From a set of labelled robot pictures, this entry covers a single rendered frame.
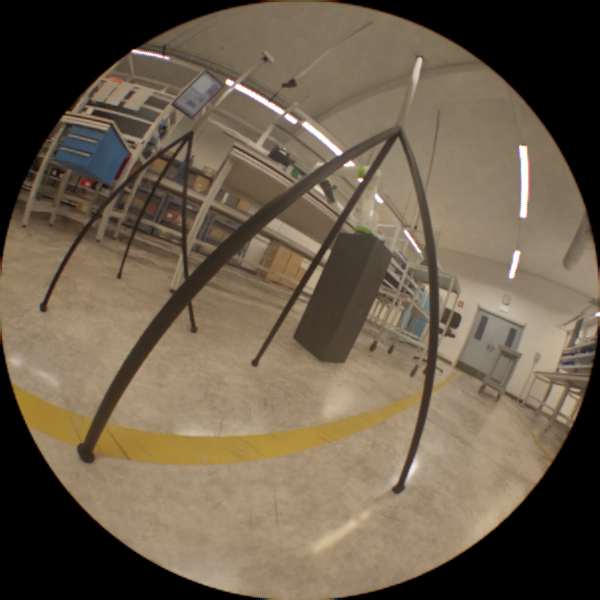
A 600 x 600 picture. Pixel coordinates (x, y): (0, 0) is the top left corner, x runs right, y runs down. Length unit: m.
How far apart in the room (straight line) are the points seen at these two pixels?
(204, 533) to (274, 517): 0.13
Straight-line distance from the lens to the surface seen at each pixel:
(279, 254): 5.01
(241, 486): 0.43
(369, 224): 1.40
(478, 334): 7.21
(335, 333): 1.14
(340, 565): 0.45
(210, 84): 2.45
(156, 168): 5.35
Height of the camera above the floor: 0.38
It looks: 5 degrees down
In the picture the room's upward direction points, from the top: 24 degrees clockwise
